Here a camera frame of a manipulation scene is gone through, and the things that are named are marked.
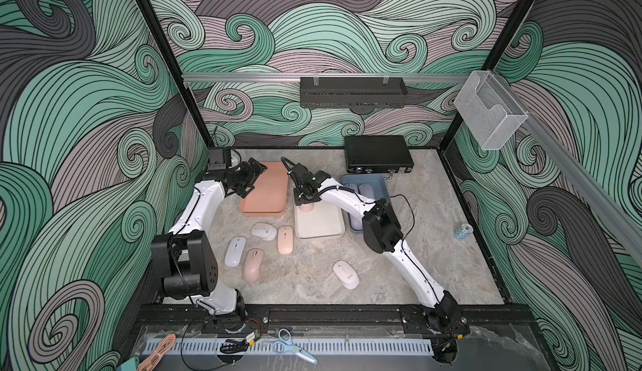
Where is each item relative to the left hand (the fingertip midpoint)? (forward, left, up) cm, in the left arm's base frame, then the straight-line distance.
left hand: (261, 171), depth 86 cm
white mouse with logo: (-29, -30, -17) cm, 45 cm away
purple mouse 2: (+5, -35, -16) cm, 39 cm away
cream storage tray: (-10, -23, -17) cm, 30 cm away
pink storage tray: (+3, 0, -20) cm, 20 cm away
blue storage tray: (+6, -43, -17) cm, 47 cm away
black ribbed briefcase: (+25, -49, -17) cm, 57 cm away
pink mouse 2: (-5, -16, -16) cm, 23 cm away
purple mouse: (+4, -40, -16) cm, 44 cm away
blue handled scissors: (-48, -12, -19) cm, 53 cm away
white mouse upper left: (-15, -1, -17) cm, 23 cm away
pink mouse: (-26, +2, -18) cm, 32 cm away
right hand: (0, -13, -18) cm, 22 cm away
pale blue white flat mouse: (-22, +9, -18) cm, 30 cm away
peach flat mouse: (-18, -9, -17) cm, 26 cm away
